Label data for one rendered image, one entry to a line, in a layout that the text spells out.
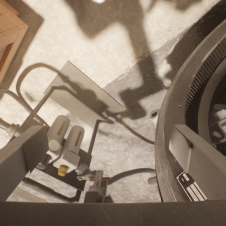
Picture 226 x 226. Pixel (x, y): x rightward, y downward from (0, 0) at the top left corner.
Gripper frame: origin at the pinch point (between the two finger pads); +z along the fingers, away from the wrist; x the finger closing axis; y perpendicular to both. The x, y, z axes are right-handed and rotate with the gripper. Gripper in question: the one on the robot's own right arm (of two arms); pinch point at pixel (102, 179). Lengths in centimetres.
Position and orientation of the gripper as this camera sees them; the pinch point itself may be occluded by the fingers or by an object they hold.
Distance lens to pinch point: 72.2
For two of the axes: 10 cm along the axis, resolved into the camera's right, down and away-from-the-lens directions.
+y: 9.4, -1.8, -2.8
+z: 1.1, -6.3, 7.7
